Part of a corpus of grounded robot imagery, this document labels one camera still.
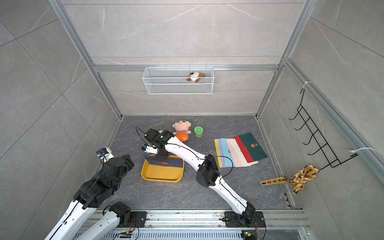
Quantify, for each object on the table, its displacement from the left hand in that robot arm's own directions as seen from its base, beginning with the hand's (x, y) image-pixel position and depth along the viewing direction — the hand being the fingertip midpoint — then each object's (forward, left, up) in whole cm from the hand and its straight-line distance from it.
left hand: (126, 156), depth 72 cm
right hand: (+9, -15, -13) cm, 22 cm away
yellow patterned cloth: (-13, -82, -5) cm, 84 cm away
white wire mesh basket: (+53, -21, +7) cm, 58 cm away
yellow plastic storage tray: (0, -13, -24) cm, 27 cm away
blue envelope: (+4, -19, -16) cm, 25 cm away
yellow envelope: (+13, -49, -22) cm, 56 cm away
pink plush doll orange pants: (+27, -25, -18) cm, 41 cm away
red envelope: (+11, -69, -24) cm, 74 cm away
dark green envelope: (+16, -75, -23) cm, 80 cm away
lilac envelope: (+12, -52, -22) cm, 58 cm away
